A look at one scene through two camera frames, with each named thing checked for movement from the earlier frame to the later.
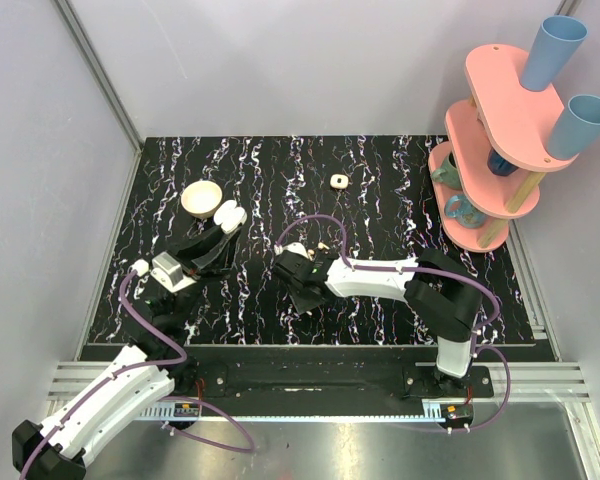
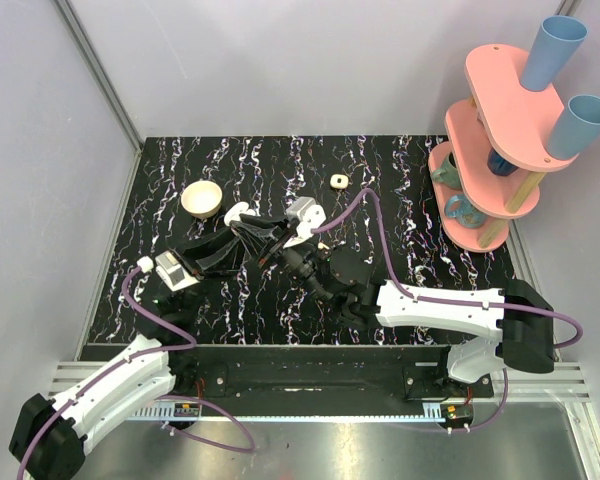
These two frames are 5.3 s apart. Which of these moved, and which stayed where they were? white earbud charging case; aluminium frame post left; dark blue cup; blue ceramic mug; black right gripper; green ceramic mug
Moved: black right gripper; white earbud charging case
Stayed: green ceramic mug; aluminium frame post left; blue ceramic mug; dark blue cup
